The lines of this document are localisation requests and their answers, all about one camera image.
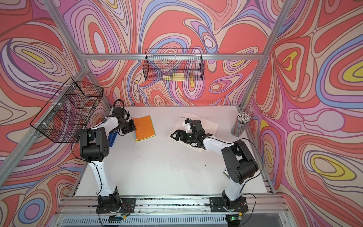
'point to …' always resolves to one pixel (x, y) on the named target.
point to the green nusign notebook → (149, 137)
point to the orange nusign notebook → (144, 127)
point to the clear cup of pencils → (240, 124)
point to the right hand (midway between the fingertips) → (176, 140)
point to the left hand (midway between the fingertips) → (137, 128)
